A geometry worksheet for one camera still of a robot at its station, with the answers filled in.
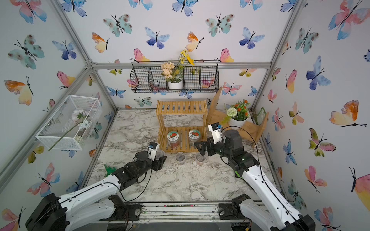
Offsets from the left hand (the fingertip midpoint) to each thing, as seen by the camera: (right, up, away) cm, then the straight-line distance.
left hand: (162, 153), depth 82 cm
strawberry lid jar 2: (+18, +9, +9) cm, 22 cm away
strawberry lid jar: (+5, +7, +8) cm, 12 cm away
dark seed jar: (+10, -4, +5) cm, 12 cm away
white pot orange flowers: (+45, +22, +7) cm, 50 cm away
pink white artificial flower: (-41, +20, -8) cm, 46 cm away
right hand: (+22, +9, -10) cm, 26 cm away
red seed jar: (+22, -4, +4) cm, 23 cm away
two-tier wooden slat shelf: (+8, +16, +29) cm, 34 cm away
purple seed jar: (-2, 0, -1) cm, 2 cm away
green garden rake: (-34, -12, +6) cm, 36 cm away
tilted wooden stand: (+56, +12, +14) cm, 59 cm away
